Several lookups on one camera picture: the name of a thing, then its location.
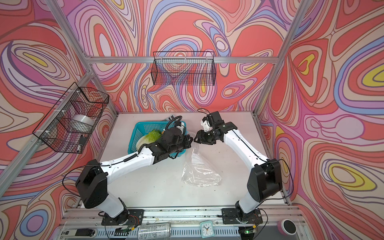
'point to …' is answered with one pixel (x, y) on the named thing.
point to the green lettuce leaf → (152, 136)
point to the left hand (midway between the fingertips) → (196, 137)
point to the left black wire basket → (68, 125)
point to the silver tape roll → (84, 118)
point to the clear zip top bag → (199, 172)
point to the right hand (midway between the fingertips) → (199, 144)
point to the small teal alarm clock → (207, 229)
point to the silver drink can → (152, 231)
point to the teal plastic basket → (138, 129)
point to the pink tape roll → (287, 227)
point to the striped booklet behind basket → (169, 118)
